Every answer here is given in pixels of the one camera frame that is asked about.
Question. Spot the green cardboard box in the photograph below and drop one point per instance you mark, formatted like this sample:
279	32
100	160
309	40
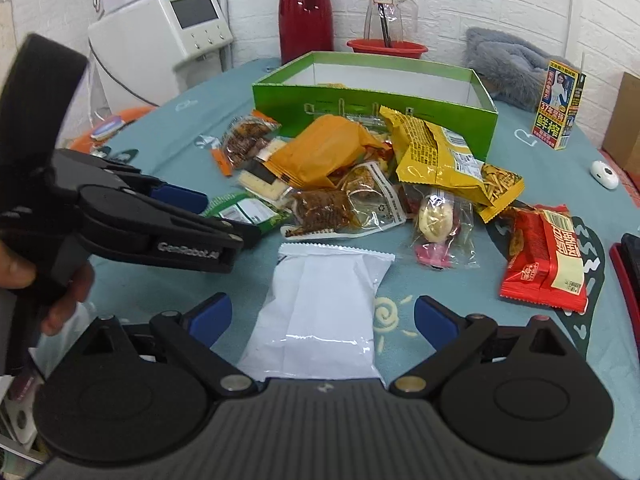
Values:
357	84

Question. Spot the green snack pack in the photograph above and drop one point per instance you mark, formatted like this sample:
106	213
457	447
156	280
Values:
247	208

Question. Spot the black straw in pitcher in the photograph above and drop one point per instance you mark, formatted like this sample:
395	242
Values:
384	25

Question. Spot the white water dispenser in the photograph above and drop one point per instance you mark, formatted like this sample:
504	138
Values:
151	51

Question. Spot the red thermos jug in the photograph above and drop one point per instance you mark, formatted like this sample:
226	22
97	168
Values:
304	26

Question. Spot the glass pitcher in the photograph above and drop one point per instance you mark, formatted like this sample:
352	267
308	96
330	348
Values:
402	19

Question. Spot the yellow snack bag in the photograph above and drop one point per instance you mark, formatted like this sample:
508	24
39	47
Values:
425	156

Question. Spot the orange plastic stool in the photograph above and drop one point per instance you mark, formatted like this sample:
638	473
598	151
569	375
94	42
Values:
84	144

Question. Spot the red plastic basket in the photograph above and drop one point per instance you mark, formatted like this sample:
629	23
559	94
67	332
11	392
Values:
400	49

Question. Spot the nut snack pack orange trim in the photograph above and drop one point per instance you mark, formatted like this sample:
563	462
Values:
245	136

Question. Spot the clear candy wrapper pack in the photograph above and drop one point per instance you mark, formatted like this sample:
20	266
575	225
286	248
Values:
443	224

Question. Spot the white snack bag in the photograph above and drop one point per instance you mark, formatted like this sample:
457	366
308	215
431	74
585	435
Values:
317	318

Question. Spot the small white round device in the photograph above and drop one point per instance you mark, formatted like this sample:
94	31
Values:
604	175

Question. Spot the brown cardboard box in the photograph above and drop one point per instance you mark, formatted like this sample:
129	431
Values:
622	137

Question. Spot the brown jerky clear pack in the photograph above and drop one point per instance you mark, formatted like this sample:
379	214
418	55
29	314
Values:
325	209

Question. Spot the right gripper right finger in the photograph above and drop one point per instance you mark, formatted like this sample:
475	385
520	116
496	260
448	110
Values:
519	393

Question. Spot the person left hand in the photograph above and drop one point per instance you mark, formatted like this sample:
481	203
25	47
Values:
17	273

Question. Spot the snack stick mix bag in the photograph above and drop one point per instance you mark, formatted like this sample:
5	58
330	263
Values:
501	188

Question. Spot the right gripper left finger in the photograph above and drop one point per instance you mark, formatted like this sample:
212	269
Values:
139	392

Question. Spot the orange snack bag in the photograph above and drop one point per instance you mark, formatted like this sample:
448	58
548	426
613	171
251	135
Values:
328	145

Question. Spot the clear cracker pack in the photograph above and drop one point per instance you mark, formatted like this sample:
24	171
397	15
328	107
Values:
375	203

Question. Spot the juice carton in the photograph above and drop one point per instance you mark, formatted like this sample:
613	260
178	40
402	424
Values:
558	105

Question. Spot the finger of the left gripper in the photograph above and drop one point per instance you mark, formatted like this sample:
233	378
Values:
86	169
123	226

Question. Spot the small jar on stool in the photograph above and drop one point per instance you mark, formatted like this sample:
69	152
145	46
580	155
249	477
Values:
106	129

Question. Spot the grey fluffy cloth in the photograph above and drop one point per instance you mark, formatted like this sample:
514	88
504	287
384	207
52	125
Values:
512	69

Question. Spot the red snack bag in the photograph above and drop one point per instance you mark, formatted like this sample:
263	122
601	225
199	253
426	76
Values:
545	263

